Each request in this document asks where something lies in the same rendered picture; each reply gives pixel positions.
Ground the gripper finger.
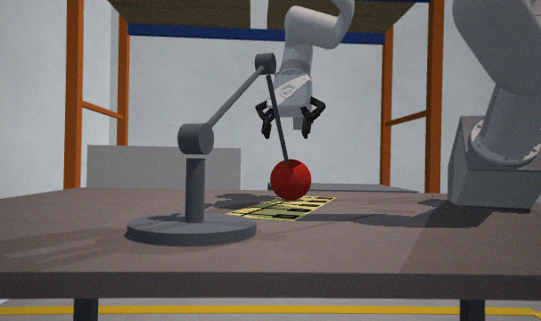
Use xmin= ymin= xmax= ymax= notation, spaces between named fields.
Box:
xmin=255 ymin=100 xmax=275 ymax=139
xmin=300 ymin=96 xmax=326 ymax=139

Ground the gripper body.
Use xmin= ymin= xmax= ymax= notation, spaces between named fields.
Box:
xmin=273 ymin=68 xmax=313 ymax=118

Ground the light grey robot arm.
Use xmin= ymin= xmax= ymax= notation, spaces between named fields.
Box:
xmin=275 ymin=0 xmax=541 ymax=165

